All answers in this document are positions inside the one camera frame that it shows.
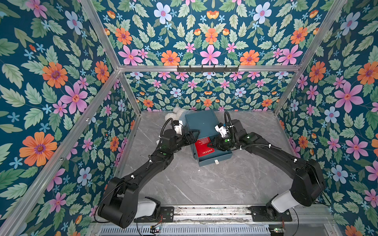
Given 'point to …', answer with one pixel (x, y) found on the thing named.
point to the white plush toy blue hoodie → (177, 112)
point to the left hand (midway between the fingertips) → (196, 133)
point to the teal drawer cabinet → (204, 121)
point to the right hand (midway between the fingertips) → (211, 142)
